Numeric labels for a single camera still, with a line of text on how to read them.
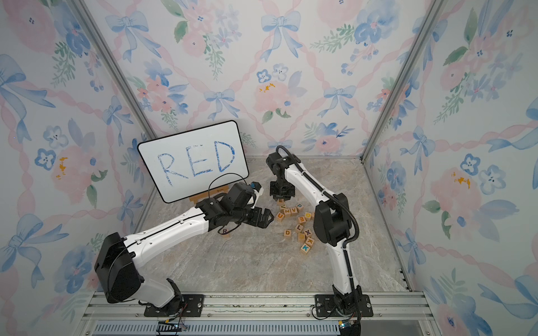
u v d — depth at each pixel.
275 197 0.83
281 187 0.76
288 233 0.89
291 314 0.73
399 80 0.87
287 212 0.95
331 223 0.55
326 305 0.73
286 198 0.84
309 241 0.87
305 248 0.85
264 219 0.70
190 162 0.92
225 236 0.90
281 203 0.89
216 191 1.00
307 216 0.95
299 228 0.90
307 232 0.90
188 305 0.73
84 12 0.69
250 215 0.69
